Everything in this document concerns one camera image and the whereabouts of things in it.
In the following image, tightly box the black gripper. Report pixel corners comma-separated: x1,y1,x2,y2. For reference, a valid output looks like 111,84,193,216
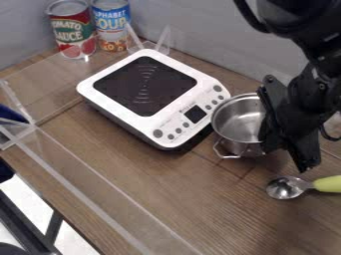
257,76,333,173

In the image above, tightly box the silver pot with handles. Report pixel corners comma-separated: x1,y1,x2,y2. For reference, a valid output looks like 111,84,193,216
210,93,266,159

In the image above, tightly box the white and black stove top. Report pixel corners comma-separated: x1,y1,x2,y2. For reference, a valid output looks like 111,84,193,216
77,49,230,150

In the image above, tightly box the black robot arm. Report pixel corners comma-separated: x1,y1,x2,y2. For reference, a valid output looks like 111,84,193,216
233,0,341,172

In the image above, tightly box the clear acrylic barrier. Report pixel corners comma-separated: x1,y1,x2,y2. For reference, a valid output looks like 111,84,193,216
0,23,205,255

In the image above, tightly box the alphabet soup can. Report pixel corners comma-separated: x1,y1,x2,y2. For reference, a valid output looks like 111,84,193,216
91,0,131,52

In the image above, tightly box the tomato sauce can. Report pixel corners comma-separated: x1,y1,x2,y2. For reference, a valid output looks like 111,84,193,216
46,0,97,60

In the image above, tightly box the blue object at left edge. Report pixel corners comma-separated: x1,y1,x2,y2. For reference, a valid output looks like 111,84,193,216
0,104,28,183

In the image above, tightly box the spoon with green handle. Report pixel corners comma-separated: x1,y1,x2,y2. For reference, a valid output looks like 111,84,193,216
266,175,341,200

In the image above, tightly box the black metal table frame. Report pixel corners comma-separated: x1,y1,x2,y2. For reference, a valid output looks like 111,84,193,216
0,191,63,255

